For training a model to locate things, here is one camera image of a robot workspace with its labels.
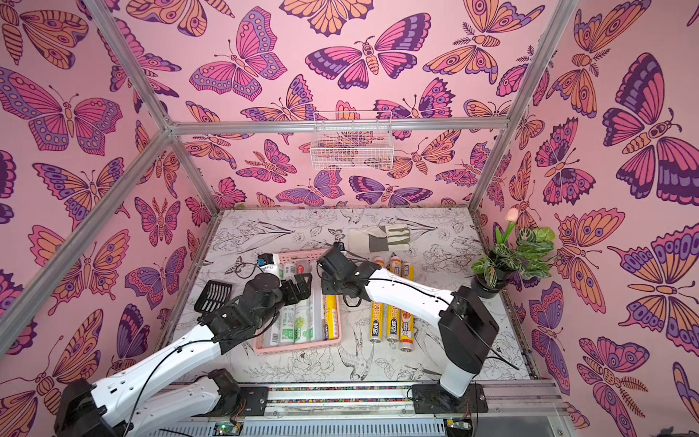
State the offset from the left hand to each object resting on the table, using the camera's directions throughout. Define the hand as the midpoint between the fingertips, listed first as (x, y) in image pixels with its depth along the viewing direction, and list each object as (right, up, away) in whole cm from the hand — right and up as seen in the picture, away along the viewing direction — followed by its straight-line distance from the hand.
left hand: (305, 276), depth 78 cm
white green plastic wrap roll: (-2, -14, +8) cm, 16 cm away
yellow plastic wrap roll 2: (+21, -15, +7) cm, 27 cm away
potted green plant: (+58, +8, -3) cm, 59 cm away
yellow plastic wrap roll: (+7, -16, +5) cm, 18 cm away
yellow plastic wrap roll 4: (+31, -15, +7) cm, 35 cm away
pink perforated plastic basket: (-1, +5, +19) cm, 20 cm away
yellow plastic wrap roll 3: (+27, -14, +9) cm, 31 cm away
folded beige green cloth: (+28, +11, +32) cm, 44 cm away
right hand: (+5, -4, +4) cm, 7 cm away
